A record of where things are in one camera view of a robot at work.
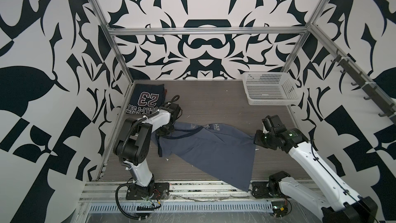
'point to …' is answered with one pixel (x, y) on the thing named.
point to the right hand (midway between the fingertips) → (256, 138)
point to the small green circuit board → (279, 208)
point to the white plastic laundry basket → (270, 88)
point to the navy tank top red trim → (146, 98)
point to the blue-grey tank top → (223, 152)
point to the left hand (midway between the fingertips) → (164, 129)
